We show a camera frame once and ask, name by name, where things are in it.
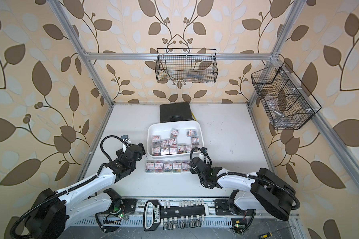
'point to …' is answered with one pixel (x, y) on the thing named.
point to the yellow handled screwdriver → (270, 234)
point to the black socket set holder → (187, 214)
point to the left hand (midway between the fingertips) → (131, 145)
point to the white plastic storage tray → (174, 138)
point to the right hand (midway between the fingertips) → (195, 163)
